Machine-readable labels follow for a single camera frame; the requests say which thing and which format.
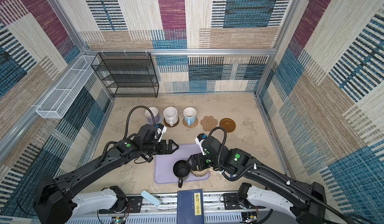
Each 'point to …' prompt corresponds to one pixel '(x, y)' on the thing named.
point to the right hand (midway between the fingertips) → (195, 164)
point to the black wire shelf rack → (127, 74)
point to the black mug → (181, 169)
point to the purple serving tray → (164, 164)
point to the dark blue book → (190, 207)
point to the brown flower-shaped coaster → (209, 123)
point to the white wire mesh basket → (53, 104)
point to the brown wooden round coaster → (168, 125)
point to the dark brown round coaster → (228, 124)
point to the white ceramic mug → (171, 115)
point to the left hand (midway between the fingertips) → (173, 146)
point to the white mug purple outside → (157, 118)
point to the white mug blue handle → (190, 115)
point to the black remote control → (148, 157)
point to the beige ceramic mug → (201, 173)
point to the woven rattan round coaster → (192, 125)
